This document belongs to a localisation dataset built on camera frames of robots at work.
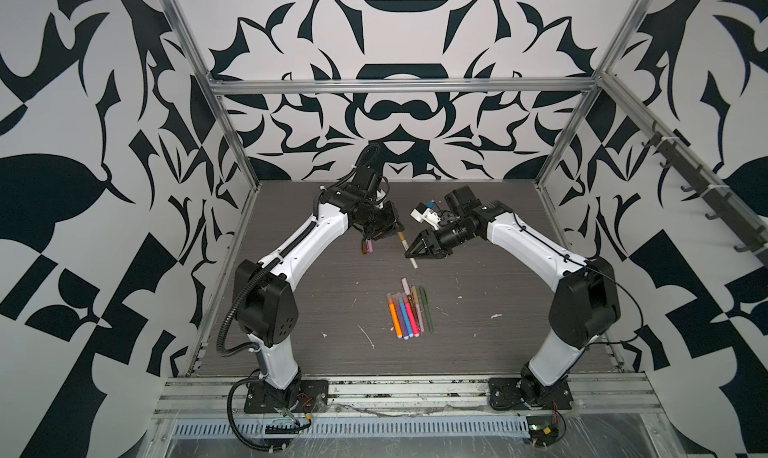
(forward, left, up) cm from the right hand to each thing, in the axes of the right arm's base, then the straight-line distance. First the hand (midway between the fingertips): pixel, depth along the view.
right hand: (412, 254), depth 77 cm
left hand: (+8, +1, +3) cm, 9 cm away
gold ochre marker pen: (+3, +2, 0) cm, 4 cm away
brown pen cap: (+15, +14, -19) cm, 28 cm away
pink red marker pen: (-8, 0, -19) cm, 21 cm away
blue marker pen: (-9, +2, -19) cm, 21 cm away
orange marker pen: (-13, +4, -19) cm, 23 cm away
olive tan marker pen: (-2, -1, -19) cm, 19 cm away
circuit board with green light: (-36, -30, -21) cm, 51 cm away
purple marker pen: (-10, +3, -19) cm, 21 cm away
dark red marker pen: (-4, 0, -19) cm, 19 cm away
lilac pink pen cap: (+15, +12, -19) cm, 27 cm away
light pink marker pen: (-7, -2, -19) cm, 21 cm away
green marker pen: (-6, -4, -20) cm, 21 cm away
